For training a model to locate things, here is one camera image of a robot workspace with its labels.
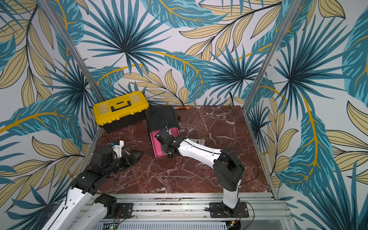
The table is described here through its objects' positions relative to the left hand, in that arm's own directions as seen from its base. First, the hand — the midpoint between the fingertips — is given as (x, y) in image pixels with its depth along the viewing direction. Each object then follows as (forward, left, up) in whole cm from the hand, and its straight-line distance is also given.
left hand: (138, 158), depth 74 cm
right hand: (+12, -13, -7) cm, 19 cm away
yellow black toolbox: (+32, +21, -1) cm, 38 cm away
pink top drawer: (+10, -8, -7) cm, 14 cm away
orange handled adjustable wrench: (+53, -23, -16) cm, 60 cm away
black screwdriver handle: (+41, -18, -14) cm, 47 cm away
